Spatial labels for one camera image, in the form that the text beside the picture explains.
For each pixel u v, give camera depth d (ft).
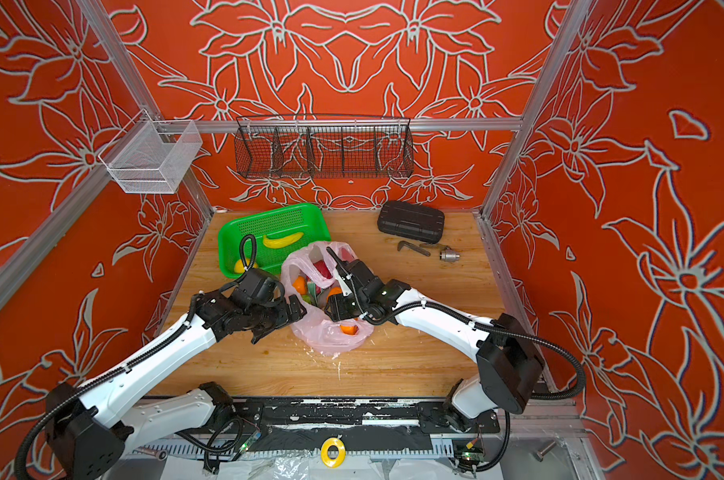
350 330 2.72
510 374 1.40
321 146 3.28
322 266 2.57
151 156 3.02
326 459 2.20
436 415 2.40
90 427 1.23
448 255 3.31
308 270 2.54
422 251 3.50
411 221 3.60
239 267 3.09
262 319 2.08
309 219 3.65
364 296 2.01
